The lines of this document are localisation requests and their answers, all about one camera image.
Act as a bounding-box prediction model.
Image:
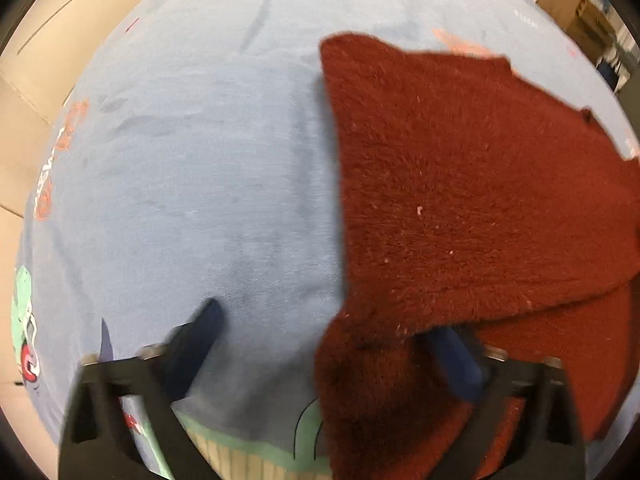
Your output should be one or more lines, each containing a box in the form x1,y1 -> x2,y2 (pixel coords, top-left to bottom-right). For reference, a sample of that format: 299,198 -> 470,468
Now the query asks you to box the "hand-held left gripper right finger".
424,327 -> 589,480

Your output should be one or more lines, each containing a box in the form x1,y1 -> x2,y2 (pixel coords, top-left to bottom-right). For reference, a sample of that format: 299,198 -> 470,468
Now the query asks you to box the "blue cartoon printed bed sheet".
11,0 -> 640,480

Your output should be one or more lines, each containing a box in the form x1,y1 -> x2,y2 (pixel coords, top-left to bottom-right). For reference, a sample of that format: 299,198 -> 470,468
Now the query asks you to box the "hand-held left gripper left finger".
57,299 -> 224,480

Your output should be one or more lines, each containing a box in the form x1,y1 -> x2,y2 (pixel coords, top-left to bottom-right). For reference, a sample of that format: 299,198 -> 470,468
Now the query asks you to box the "white wardrobe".
0,0 -> 202,221

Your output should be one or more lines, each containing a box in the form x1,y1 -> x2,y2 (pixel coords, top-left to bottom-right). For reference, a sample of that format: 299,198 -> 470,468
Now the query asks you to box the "dark red knitted sweater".
314,31 -> 640,480

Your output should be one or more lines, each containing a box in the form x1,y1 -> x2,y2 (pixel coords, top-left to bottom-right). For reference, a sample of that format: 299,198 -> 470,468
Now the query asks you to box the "wooden desk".
536,0 -> 616,58

